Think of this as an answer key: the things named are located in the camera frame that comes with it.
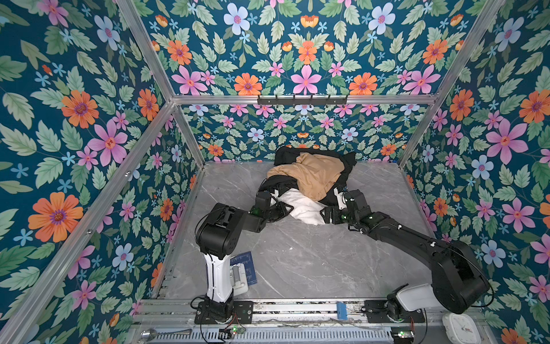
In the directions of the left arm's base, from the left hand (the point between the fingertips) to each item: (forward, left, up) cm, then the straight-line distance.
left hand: (296, 203), depth 95 cm
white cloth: (-3, -5, -3) cm, 7 cm away
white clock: (-50, -49, -2) cm, 70 cm away
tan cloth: (+12, -11, +6) cm, 17 cm away
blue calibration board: (-21, +22, -6) cm, 31 cm away
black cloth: (+30, +3, +2) cm, 30 cm away
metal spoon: (-45, +51, -4) cm, 68 cm away
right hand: (-6, -14, +5) cm, 16 cm away
